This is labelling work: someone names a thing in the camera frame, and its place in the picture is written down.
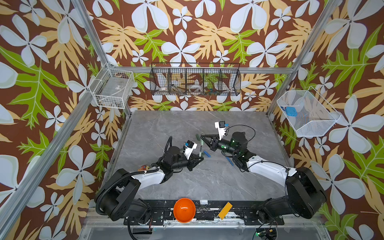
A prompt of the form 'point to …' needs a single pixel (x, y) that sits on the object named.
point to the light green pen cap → (202, 142)
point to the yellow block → (225, 210)
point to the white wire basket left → (111, 87)
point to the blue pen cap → (208, 154)
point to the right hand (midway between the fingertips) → (201, 138)
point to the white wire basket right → (309, 114)
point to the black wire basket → (195, 79)
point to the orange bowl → (184, 210)
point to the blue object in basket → (291, 111)
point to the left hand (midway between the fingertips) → (201, 156)
